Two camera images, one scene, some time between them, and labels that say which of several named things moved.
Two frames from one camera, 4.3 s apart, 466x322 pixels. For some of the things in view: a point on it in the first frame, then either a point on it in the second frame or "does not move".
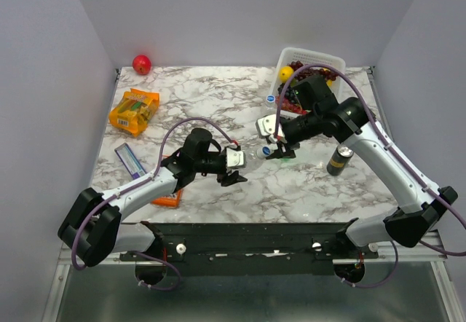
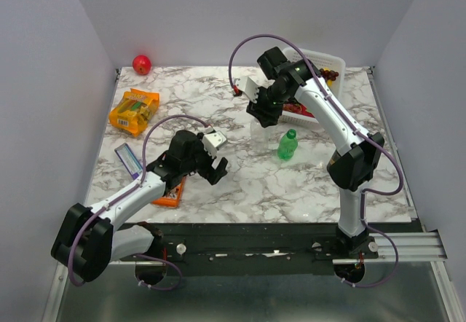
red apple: x=141 y=65 does not move
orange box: x=172 y=200 does not move
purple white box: x=133 y=167 does not move
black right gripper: x=283 y=151 to x=258 y=111
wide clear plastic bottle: x=253 y=159 to x=264 y=139
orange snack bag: x=135 y=110 does not move
